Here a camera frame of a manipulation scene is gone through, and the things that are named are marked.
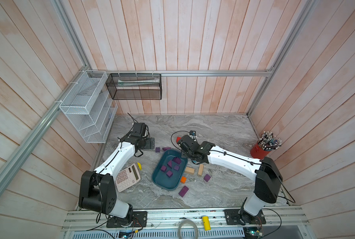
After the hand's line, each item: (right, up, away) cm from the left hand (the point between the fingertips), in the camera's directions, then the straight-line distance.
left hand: (145, 144), depth 89 cm
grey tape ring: (+23, -36, -17) cm, 46 cm away
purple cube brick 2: (+37, -20, -3) cm, 42 cm away
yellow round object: (-4, -13, +1) cm, 14 cm away
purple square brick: (+19, -15, +2) cm, 24 cm away
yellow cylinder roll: (+34, -37, -17) cm, 53 cm away
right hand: (+24, -3, -3) cm, 24 cm away
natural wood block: (+27, -16, 0) cm, 31 cm away
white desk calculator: (-10, -19, -3) cm, 22 cm away
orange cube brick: (+23, -21, -1) cm, 32 cm away
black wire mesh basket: (-11, +41, +17) cm, 46 cm away
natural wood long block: (+34, -16, +2) cm, 38 cm away
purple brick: (+12, -4, +9) cm, 16 cm away
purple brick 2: (+11, -15, 0) cm, 18 cm away
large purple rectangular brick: (+23, -26, -7) cm, 35 cm away
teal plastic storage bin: (+9, -22, -1) cm, 23 cm away
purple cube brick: (+15, -17, -2) cm, 23 cm away
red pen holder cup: (+73, +1, -3) cm, 73 cm away
